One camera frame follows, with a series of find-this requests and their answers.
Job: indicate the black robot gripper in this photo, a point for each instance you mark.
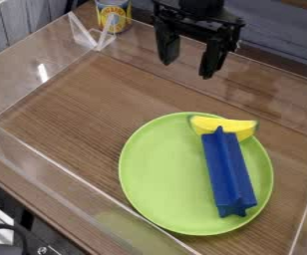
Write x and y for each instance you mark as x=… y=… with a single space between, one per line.
x=197 y=18

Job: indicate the yellow toy banana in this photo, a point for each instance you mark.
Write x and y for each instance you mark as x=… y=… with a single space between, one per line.
x=206 y=125

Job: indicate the blue star-shaped block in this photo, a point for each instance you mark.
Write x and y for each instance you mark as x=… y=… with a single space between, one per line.
x=229 y=179

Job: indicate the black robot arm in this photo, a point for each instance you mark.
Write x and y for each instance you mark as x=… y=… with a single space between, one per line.
x=202 y=20

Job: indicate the green round plate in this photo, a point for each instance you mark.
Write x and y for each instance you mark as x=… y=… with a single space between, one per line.
x=165 y=183

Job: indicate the yellow labelled tin can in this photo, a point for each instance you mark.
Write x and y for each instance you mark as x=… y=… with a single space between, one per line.
x=114 y=14

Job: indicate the black chair armrest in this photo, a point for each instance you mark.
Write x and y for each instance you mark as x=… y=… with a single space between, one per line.
x=8 y=248

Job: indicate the clear acrylic enclosure wall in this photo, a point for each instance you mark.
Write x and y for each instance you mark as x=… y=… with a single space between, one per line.
x=78 y=90

